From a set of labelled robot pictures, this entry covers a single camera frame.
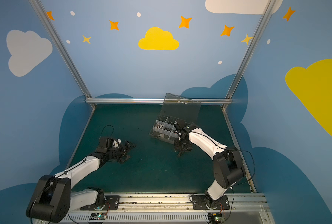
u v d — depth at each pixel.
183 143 0.70
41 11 0.70
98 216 0.71
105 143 0.69
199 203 0.75
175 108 1.16
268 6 0.70
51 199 0.41
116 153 0.76
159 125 1.05
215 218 0.71
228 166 0.45
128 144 0.79
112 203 0.74
